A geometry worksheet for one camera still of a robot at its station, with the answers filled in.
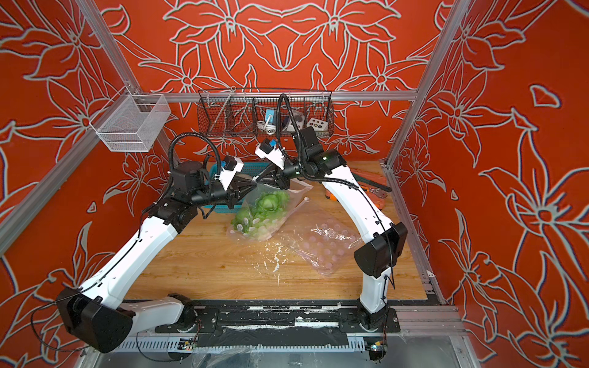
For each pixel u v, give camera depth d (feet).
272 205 2.73
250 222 2.49
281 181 1.98
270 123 2.75
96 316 1.20
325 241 2.97
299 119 3.00
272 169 2.02
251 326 2.39
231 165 1.88
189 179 1.74
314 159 1.77
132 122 2.98
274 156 1.96
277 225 2.73
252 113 3.31
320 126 3.06
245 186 2.12
